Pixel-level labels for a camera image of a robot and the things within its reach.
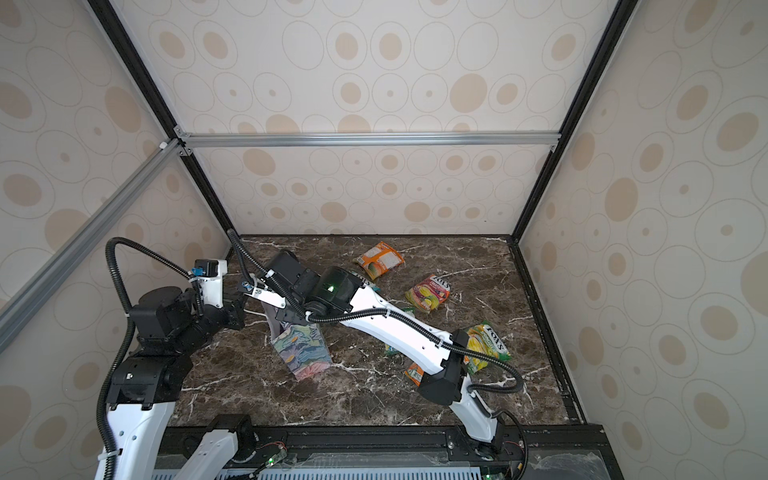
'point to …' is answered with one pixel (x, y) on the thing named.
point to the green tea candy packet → (391, 350)
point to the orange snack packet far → (380, 259)
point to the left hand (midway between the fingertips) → (255, 285)
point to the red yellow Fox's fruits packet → (428, 294)
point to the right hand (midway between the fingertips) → (289, 294)
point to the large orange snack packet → (415, 374)
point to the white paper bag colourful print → (304, 349)
